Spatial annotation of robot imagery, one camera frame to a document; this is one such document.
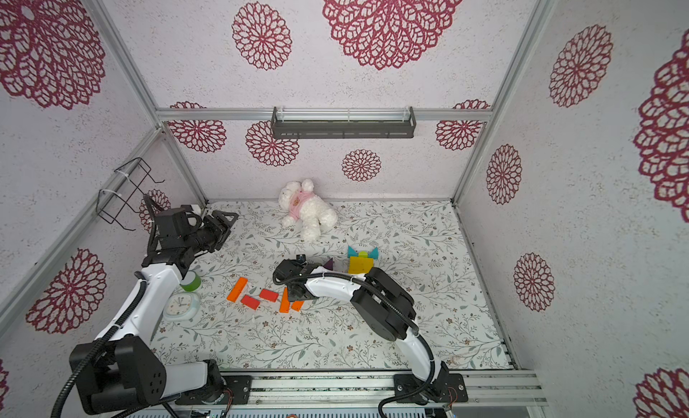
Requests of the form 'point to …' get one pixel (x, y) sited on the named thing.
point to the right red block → (268, 295)
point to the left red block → (250, 301)
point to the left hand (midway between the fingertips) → (236, 221)
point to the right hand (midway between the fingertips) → (295, 290)
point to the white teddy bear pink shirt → (305, 210)
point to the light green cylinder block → (363, 254)
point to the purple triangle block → (329, 265)
